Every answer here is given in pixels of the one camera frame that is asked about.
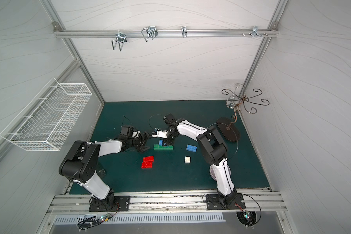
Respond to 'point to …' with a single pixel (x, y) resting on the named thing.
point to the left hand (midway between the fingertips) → (153, 141)
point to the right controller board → (246, 218)
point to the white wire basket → (47, 121)
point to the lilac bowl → (212, 172)
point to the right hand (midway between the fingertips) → (165, 139)
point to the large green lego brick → (158, 147)
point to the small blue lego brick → (160, 143)
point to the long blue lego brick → (191, 148)
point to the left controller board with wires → (85, 222)
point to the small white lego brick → (187, 159)
